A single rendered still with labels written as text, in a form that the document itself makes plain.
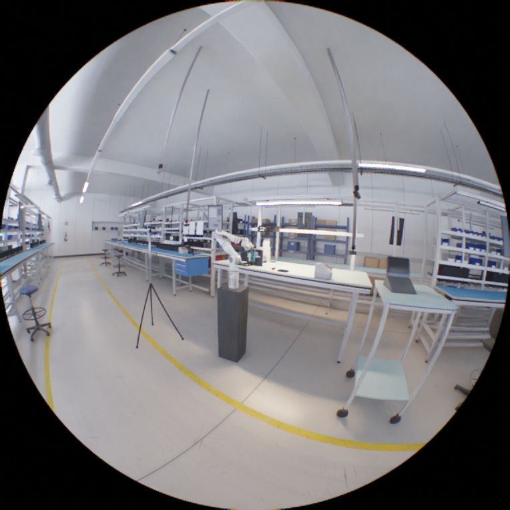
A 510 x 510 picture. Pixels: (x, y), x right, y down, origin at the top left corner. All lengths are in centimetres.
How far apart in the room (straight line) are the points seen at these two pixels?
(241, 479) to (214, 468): 18
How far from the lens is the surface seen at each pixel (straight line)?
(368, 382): 166
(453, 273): 320
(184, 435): 154
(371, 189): 635
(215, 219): 343
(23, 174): 682
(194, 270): 359
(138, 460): 153
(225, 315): 182
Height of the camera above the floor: 137
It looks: 6 degrees down
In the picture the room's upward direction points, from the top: 3 degrees clockwise
